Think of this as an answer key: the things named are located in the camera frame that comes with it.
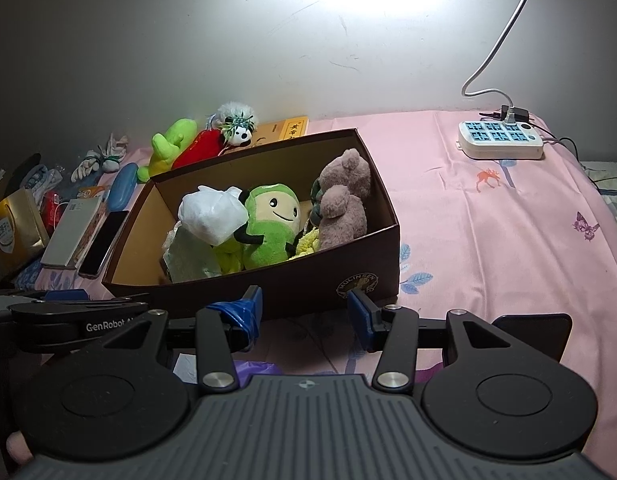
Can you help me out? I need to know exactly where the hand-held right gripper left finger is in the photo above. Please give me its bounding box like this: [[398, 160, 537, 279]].
[[104, 285, 264, 395]]

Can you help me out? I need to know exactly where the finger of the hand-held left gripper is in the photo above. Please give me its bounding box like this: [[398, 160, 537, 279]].
[[37, 288, 140, 307], [11, 302, 152, 354]]

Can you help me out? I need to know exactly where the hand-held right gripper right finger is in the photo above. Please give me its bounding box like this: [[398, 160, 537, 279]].
[[348, 289, 514, 392]]

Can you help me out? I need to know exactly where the lime fluffy cloth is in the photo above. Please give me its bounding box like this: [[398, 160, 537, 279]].
[[213, 237, 246, 276]]

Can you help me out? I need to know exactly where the brown cardboard box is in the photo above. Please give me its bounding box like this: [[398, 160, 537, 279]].
[[102, 128, 401, 321]]

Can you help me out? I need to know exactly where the mint green plush pouch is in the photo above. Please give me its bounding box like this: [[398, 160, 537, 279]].
[[166, 232, 223, 283]]

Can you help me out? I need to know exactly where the yellow towel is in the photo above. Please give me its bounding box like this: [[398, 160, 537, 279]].
[[294, 226, 321, 260]]

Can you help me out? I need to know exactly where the green smiling plush toy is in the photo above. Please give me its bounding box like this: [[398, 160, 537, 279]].
[[233, 183, 304, 270]]

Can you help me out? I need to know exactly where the white knotted cloth bundle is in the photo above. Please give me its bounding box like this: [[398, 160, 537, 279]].
[[178, 185, 249, 247]]

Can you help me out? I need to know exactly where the white mesh cloth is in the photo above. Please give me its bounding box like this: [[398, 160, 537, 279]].
[[162, 220, 184, 253]]

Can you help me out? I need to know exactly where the pink-brown plush bear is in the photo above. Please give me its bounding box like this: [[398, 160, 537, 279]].
[[315, 148, 373, 252]]

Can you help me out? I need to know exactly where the teal patterned knotted cloth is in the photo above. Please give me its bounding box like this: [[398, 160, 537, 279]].
[[308, 177, 324, 226]]

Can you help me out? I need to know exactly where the blue patterned packet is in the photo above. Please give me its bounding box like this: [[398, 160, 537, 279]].
[[11, 260, 46, 291]]

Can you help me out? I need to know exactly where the purple tissue pack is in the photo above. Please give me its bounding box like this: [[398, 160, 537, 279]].
[[173, 354, 282, 386]]

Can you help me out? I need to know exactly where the white book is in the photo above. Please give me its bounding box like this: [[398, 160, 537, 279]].
[[40, 197, 109, 270]]

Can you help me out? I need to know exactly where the black smartphone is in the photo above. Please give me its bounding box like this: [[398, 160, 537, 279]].
[[78, 210, 130, 278]]

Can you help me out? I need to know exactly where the gold paper bag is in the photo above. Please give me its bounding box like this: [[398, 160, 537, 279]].
[[0, 189, 50, 283]]

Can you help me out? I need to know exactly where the red mesh pouch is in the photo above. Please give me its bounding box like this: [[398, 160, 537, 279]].
[[40, 190, 66, 233]]

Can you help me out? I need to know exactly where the blue and white packet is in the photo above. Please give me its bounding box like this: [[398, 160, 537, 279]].
[[21, 165, 64, 196]]

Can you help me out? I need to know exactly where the blue glasses case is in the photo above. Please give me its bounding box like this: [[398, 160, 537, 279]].
[[108, 165, 138, 215]]

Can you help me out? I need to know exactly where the pink printed bedsheet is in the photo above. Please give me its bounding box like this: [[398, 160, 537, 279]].
[[13, 109, 617, 476]]

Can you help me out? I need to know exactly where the black curved object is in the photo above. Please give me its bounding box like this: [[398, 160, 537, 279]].
[[2, 152, 42, 196]]

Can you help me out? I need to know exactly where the red plush toy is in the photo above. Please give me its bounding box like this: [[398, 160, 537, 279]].
[[171, 129, 229, 170]]

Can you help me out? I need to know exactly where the black folding phone stand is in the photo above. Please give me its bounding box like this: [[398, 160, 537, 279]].
[[493, 313, 573, 361]]

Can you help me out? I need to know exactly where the yellow book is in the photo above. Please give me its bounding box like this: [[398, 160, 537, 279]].
[[253, 116, 309, 148]]

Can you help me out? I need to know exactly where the lime green plush toy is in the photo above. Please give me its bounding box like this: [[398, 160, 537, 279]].
[[137, 118, 199, 183]]

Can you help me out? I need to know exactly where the white fluffy panda toy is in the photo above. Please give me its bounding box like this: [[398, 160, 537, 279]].
[[206, 101, 259, 147]]

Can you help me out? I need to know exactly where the white power strip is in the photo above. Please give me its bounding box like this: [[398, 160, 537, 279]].
[[457, 120, 545, 161]]

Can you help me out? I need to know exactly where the pale checked blanket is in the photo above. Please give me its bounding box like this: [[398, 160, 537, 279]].
[[581, 160, 617, 238]]

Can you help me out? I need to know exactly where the black cable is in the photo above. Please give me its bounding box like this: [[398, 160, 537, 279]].
[[538, 127, 617, 186]]

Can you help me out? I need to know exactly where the white power cable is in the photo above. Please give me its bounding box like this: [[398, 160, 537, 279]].
[[462, 0, 546, 113]]

